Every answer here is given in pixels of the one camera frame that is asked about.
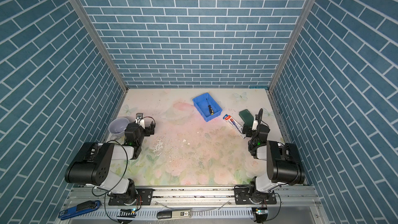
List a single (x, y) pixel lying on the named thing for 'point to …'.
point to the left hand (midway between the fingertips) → (147, 121)
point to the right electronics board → (261, 214)
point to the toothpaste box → (235, 125)
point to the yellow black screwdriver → (211, 111)
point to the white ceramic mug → (117, 127)
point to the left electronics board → (126, 215)
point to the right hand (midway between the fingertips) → (255, 124)
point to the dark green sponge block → (247, 117)
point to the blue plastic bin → (201, 104)
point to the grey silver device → (174, 214)
